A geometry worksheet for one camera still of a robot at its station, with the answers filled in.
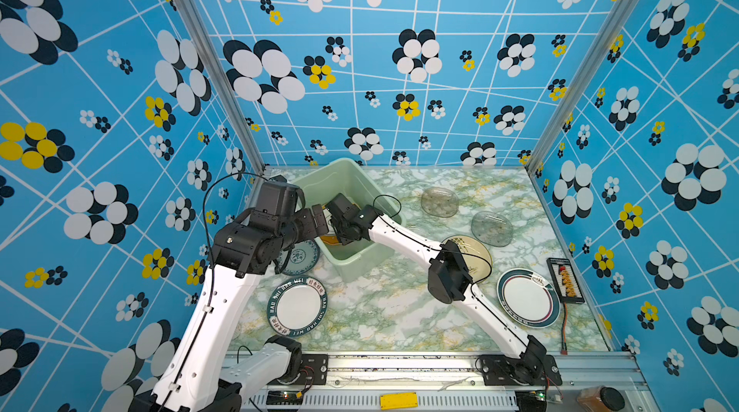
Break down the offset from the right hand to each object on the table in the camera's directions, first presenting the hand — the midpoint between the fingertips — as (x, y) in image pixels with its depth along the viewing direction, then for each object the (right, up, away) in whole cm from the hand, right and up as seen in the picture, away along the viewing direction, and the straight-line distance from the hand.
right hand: (332, 223), depth 95 cm
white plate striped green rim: (+60, -21, -11) cm, 65 cm away
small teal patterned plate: (-10, -12, -1) cm, 15 cm away
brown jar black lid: (+64, -35, -32) cm, 80 cm away
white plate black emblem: (+1, -5, -3) cm, 6 cm away
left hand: (0, +4, -27) cm, 28 cm away
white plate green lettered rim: (-9, -24, -10) cm, 27 cm away
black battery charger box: (+73, -19, -9) cm, 76 cm away
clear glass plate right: (+56, -3, +7) cm, 57 cm away
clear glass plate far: (+39, +7, +14) cm, 42 cm away
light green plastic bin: (+9, -7, -21) cm, 24 cm away
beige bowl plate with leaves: (+36, -4, -37) cm, 52 cm away
